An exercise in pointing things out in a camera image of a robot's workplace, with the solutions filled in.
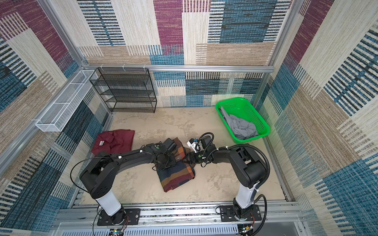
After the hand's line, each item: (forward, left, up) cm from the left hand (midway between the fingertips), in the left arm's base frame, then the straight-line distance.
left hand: (175, 164), depth 89 cm
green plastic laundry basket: (+44, -50, +2) cm, 67 cm away
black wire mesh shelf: (+52, +37, +17) cm, 66 cm away
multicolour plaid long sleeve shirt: (-7, -2, +2) cm, 7 cm away
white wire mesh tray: (+11, +54, +32) cm, 64 cm away
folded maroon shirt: (+16, +41, +1) cm, 44 cm away
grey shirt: (+21, -43, +6) cm, 48 cm away
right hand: (+1, -6, +1) cm, 6 cm away
